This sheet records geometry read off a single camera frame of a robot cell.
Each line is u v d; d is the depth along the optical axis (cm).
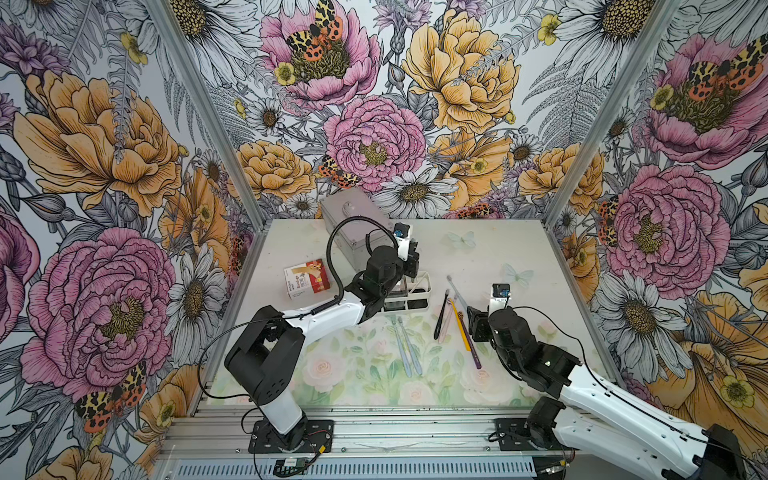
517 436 73
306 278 99
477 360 87
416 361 86
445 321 94
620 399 48
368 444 74
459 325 93
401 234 71
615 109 89
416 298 92
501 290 67
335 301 58
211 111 89
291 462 71
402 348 89
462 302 99
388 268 65
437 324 94
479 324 69
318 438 73
